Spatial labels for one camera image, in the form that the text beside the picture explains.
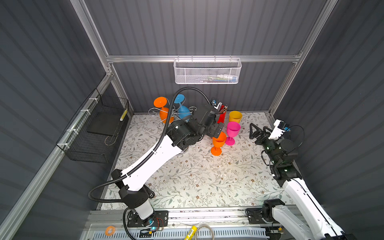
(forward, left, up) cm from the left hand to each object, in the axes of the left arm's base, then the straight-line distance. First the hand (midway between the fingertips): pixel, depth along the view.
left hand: (211, 119), depth 66 cm
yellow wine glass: (+25, -22, -24) cm, 41 cm away
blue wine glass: (+22, +15, -6) cm, 27 cm away
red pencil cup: (+28, -14, -26) cm, 40 cm away
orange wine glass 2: (+19, +24, -5) cm, 31 cm away
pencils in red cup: (+29, -15, -22) cm, 39 cm away
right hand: (0, -24, -6) cm, 25 cm away
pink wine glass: (+12, -17, -23) cm, 31 cm away
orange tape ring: (-34, +51, -38) cm, 72 cm away
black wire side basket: (+4, +58, -9) cm, 59 cm away
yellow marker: (-39, +11, -36) cm, 54 cm away
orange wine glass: (+3, -7, -24) cm, 25 cm away
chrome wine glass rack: (+12, +18, -6) cm, 22 cm away
